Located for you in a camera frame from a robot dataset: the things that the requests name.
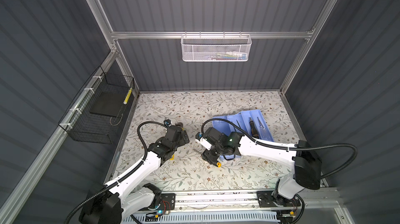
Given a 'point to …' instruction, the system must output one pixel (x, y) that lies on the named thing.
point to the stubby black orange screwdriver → (254, 131)
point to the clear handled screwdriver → (261, 125)
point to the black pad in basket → (108, 103)
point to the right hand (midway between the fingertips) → (207, 153)
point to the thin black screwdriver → (238, 124)
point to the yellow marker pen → (128, 96)
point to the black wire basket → (96, 114)
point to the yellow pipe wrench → (181, 125)
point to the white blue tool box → (243, 119)
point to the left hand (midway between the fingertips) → (180, 135)
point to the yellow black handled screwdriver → (219, 164)
